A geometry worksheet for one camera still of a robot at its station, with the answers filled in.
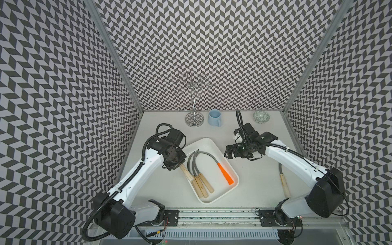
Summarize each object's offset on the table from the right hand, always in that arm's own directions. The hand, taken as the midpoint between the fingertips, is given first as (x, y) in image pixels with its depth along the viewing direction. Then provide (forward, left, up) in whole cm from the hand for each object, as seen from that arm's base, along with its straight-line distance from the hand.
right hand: (233, 157), depth 79 cm
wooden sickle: (-14, -29, -13) cm, 35 cm away
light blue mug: (+35, +8, -8) cm, 37 cm away
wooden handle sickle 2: (-13, +12, -12) cm, 22 cm away
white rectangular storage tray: (-2, +11, -15) cm, 18 cm away
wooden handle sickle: (-11, +17, -11) cm, 23 cm away
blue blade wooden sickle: (-10, +23, +3) cm, 25 cm away
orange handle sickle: (-8, +1, -13) cm, 16 cm away
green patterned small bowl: (+38, -27, -11) cm, 48 cm away
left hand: (-4, +26, +2) cm, 27 cm away
